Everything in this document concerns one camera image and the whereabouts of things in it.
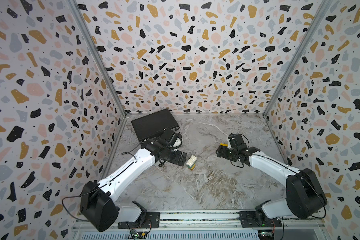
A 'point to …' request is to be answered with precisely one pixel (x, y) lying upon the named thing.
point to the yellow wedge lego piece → (223, 144)
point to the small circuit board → (138, 234)
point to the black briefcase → (149, 126)
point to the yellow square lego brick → (193, 167)
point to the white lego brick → (191, 161)
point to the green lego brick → (189, 167)
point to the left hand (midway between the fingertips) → (180, 157)
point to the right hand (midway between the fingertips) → (219, 152)
